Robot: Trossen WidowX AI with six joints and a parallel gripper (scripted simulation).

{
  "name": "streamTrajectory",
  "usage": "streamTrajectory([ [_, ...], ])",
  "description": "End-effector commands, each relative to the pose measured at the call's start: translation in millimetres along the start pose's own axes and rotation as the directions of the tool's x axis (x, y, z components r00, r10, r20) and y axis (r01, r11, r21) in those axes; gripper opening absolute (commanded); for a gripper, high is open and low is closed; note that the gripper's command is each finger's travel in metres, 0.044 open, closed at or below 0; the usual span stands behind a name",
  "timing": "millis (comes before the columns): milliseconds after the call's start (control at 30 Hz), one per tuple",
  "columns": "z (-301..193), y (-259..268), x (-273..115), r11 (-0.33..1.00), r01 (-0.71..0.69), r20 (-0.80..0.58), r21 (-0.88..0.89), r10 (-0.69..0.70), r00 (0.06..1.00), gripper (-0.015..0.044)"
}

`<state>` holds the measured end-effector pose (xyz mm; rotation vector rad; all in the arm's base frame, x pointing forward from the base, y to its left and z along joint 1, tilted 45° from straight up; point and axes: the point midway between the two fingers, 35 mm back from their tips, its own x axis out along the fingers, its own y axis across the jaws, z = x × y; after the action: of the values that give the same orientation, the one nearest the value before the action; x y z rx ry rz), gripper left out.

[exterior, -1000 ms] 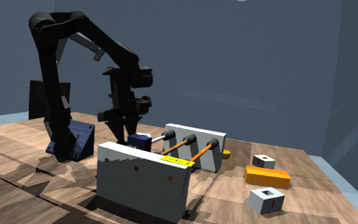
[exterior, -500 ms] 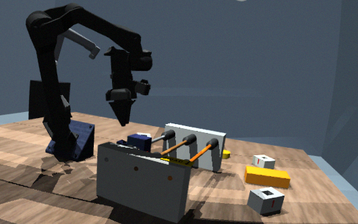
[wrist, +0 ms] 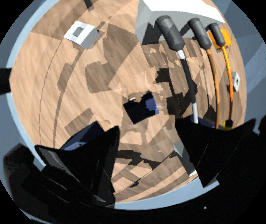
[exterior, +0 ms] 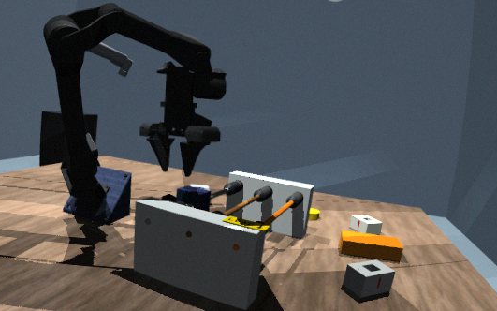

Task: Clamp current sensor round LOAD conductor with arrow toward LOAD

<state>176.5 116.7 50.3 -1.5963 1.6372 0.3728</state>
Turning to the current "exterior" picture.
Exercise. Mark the yellow flat disc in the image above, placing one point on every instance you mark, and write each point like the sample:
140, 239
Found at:
314, 214

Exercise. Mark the orange rectangular bar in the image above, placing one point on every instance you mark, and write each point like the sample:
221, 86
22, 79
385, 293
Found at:
370, 246

